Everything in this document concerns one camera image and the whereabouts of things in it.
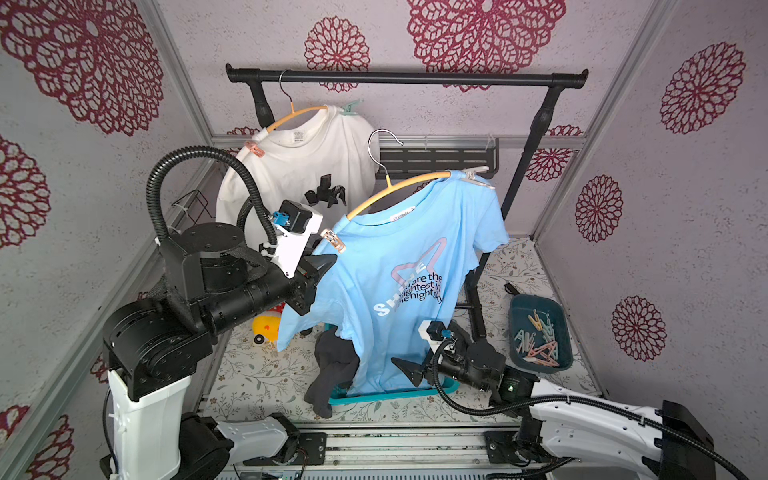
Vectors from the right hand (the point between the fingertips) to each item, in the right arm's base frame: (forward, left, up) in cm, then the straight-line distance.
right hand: (403, 342), depth 68 cm
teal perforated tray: (-7, +17, -19) cm, 26 cm away
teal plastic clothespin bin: (+14, -43, -23) cm, 51 cm away
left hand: (+1, +13, +28) cm, 31 cm away
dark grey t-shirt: (-2, +17, -11) cm, 20 cm away
